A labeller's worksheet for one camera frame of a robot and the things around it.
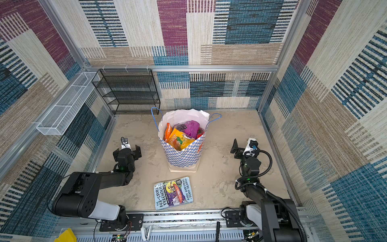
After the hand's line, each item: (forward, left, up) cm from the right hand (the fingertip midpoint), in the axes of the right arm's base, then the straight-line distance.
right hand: (243, 141), depth 84 cm
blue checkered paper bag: (-10, +30, +1) cm, 31 cm away
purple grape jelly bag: (+9, +28, +2) cm, 30 cm away
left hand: (+4, +66, -6) cm, 67 cm away
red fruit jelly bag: (+10, +23, -3) cm, 25 cm away
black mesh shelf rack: (+45, +73, +2) cm, 86 cm away
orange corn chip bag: (+6, +41, +3) cm, 42 cm away
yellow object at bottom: (-39, +86, -13) cm, 95 cm away
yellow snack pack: (0, +34, +4) cm, 35 cm away
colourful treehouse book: (-22, +38, -13) cm, 46 cm away
